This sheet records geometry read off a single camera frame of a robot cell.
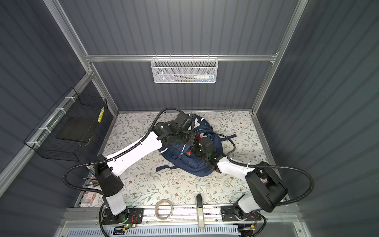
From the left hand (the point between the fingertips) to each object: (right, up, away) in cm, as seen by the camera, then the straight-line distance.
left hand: (198, 140), depth 75 cm
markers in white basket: (-11, +37, +17) cm, 43 cm away
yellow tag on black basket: (-55, +13, +9) cm, 58 cm away
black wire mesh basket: (-66, +4, -3) cm, 66 cm away
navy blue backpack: (-10, -9, +8) cm, 16 cm away
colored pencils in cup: (-54, -21, -1) cm, 58 cm away
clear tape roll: (-21, -37, 0) cm, 42 cm away
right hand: (-5, -3, +10) cm, 11 cm away
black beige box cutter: (+1, -38, -5) cm, 39 cm away
